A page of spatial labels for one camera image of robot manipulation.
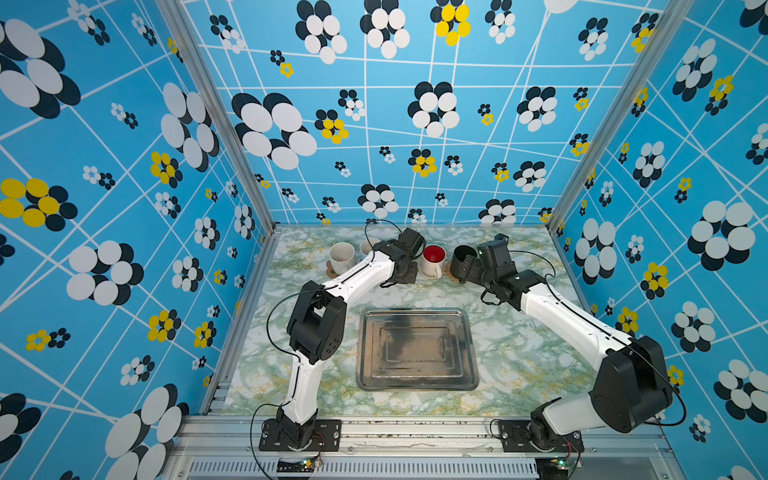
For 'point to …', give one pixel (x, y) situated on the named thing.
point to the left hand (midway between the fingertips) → (406, 274)
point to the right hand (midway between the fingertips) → (477, 268)
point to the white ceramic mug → (342, 256)
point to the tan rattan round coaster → (449, 273)
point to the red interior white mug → (432, 260)
